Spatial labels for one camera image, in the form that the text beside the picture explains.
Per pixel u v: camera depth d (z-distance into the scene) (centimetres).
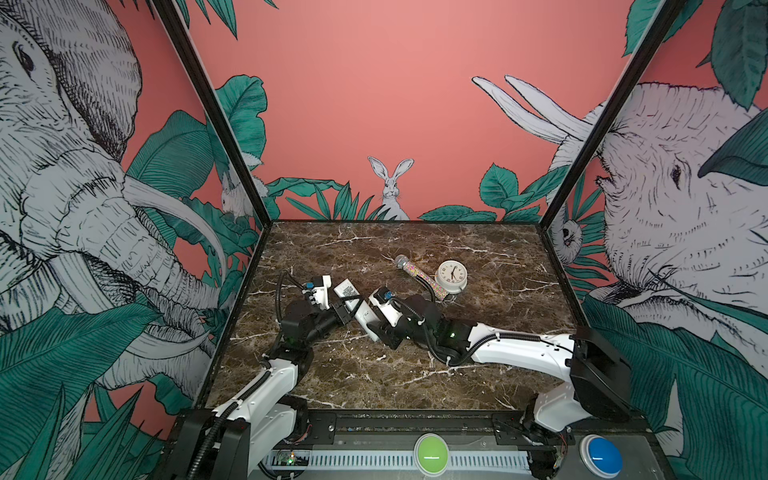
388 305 65
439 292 98
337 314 71
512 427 73
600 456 69
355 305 77
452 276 100
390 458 78
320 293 75
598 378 43
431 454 70
